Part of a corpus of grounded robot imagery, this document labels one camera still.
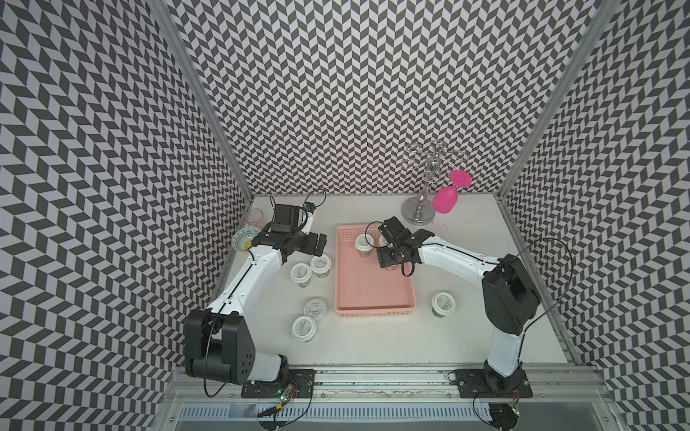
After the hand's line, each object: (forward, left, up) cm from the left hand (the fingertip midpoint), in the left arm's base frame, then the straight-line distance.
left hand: (310, 238), depth 86 cm
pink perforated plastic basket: (-9, -17, -19) cm, 27 cm away
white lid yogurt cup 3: (-8, +3, -9) cm, 12 cm away
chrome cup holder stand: (+24, -42, +15) cm, 51 cm away
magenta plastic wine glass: (+18, -48, -1) cm, 51 cm away
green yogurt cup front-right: (-18, -42, -9) cm, 46 cm away
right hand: (-2, -27, -9) cm, 29 cm away
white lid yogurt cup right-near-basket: (-10, -26, -1) cm, 28 cm away
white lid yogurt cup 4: (-25, 0, -9) cm, 27 cm away
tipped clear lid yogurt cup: (-19, -2, -10) cm, 22 cm away
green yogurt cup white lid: (-7, -22, +8) cm, 25 cm away
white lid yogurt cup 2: (-5, -3, -9) cm, 10 cm away
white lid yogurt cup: (+4, -16, -9) cm, 19 cm away
